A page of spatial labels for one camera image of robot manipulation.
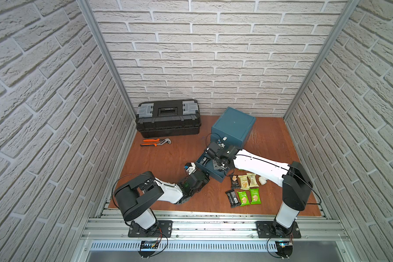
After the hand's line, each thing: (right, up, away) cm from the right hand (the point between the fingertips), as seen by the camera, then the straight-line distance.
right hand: (222, 162), depth 86 cm
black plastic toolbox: (-31, +24, +9) cm, 41 cm away
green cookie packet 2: (+17, -18, -3) cm, 25 cm away
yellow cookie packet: (+13, -12, +1) cm, 17 cm away
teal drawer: (-2, -7, -1) cm, 7 cm away
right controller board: (+25, -35, -16) cm, 46 cm away
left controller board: (-35, -36, -15) cm, 53 cm away
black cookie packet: (+7, -11, +1) cm, 13 cm away
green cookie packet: (+11, -18, -4) cm, 22 cm away
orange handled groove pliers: (-37, +10, +17) cm, 42 cm away
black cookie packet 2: (+5, -18, -5) cm, 19 cm away
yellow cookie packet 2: (+18, -11, +1) cm, 21 cm away
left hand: (-5, -6, +1) cm, 8 cm away
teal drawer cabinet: (+6, +19, 0) cm, 19 cm away
